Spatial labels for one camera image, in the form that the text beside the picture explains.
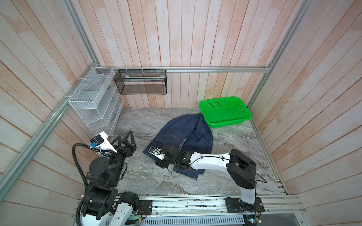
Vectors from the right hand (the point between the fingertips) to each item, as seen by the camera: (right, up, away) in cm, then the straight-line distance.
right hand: (157, 154), depth 83 cm
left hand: (-9, +13, -24) cm, 29 cm away
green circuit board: (+51, -31, -12) cm, 61 cm away
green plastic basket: (+53, +28, +35) cm, 69 cm away
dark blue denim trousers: (+23, +12, +18) cm, 31 cm away
